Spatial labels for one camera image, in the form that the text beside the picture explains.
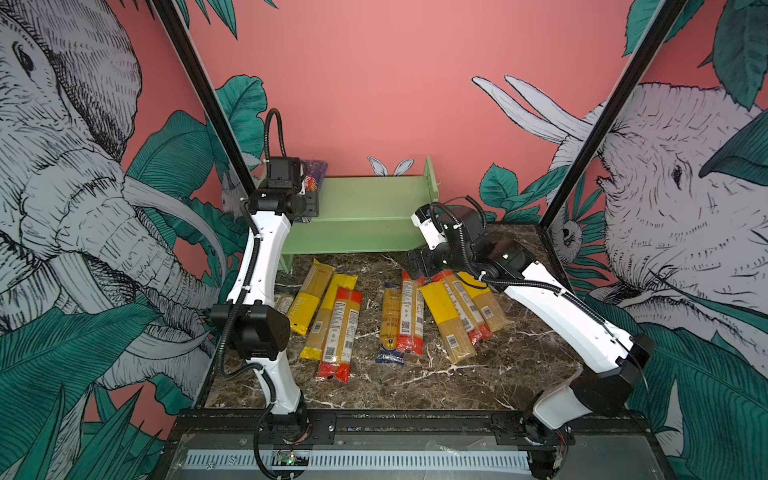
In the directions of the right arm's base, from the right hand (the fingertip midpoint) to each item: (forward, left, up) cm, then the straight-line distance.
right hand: (409, 249), depth 69 cm
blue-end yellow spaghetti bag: (-2, +5, -30) cm, 31 cm away
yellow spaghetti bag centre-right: (-1, -13, -31) cm, 34 cm away
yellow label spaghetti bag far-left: (+6, +32, -31) cm, 45 cm away
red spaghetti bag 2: (-8, +19, -30) cm, 37 cm away
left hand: (+18, +29, +1) cm, 35 cm away
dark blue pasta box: (+33, +29, -3) cm, 44 cm away
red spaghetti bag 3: (-5, -22, -32) cm, 39 cm away
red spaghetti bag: (-8, -2, -29) cm, 30 cm away
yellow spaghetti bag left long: (-11, +27, -31) cm, 42 cm away
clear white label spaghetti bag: (+2, +40, -30) cm, 50 cm away
